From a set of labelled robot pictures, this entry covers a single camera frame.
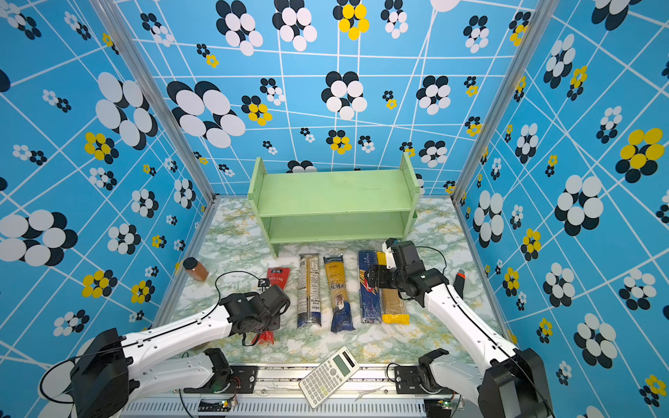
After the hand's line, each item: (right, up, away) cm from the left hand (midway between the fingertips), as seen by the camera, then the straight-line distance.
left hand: (277, 318), depth 82 cm
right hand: (+32, +14, +1) cm, 35 cm away
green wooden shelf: (+17, +38, +34) cm, 54 cm away
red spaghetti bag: (-2, +12, +7) cm, 14 cm away
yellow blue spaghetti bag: (+21, 0, 0) cm, 21 cm away
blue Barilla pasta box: (+30, +6, +3) cm, 31 cm away
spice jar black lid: (-30, +15, +6) cm, 34 cm away
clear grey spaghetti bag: (+10, +6, +4) cm, 12 cm away
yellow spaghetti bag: (+38, +4, +3) cm, 38 cm away
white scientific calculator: (+17, -13, -9) cm, 23 cm away
